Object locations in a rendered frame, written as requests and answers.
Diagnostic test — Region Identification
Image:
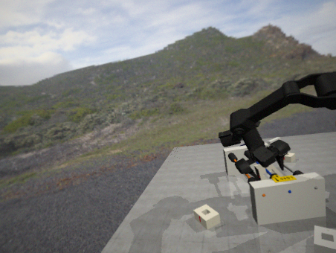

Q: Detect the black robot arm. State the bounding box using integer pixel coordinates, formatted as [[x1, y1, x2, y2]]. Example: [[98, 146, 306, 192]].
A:
[[219, 71, 336, 168]]

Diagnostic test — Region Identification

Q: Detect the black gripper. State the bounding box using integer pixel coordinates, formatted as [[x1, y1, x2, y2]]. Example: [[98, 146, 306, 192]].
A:
[[235, 138, 291, 181]]

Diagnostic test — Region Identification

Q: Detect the small white square block with square hole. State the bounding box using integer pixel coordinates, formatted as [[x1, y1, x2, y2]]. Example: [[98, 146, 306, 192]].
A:
[[194, 205, 221, 229]]

